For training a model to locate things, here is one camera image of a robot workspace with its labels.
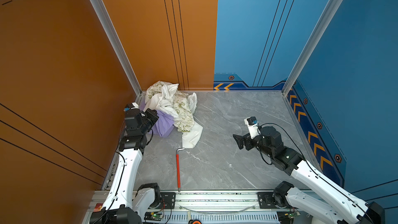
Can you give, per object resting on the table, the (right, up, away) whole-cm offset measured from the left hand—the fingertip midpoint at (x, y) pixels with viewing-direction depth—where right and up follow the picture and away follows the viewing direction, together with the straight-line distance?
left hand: (157, 108), depth 77 cm
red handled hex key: (+10, -33, +6) cm, 35 cm away
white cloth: (-1, +3, +15) cm, 16 cm away
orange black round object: (+20, -49, -11) cm, 54 cm away
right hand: (+41, -12, -1) cm, 43 cm away
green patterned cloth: (+11, -8, +22) cm, 26 cm away
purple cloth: (+2, -9, +7) cm, 12 cm away
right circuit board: (+64, -48, -7) cm, 80 cm away
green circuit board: (0, -50, -6) cm, 50 cm away
